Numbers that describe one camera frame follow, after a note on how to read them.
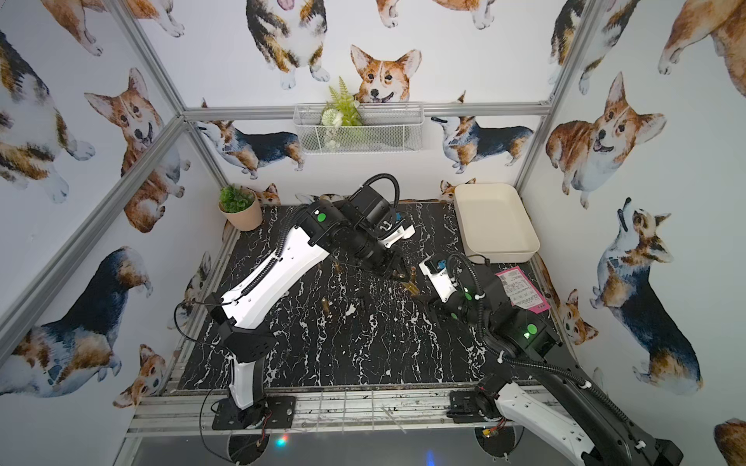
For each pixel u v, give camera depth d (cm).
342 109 82
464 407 74
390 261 56
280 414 75
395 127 93
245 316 45
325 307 90
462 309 55
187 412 71
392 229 55
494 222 111
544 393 46
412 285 65
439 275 56
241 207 104
